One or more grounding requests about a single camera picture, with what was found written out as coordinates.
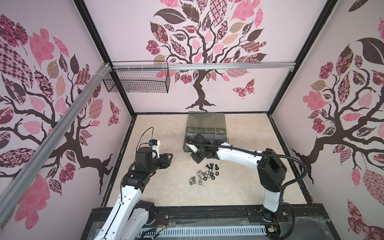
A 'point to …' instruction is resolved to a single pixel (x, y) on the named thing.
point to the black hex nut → (217, 173)
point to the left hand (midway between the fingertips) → (169, 158)
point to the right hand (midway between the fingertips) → (194, 151)
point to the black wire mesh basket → (139, 80)
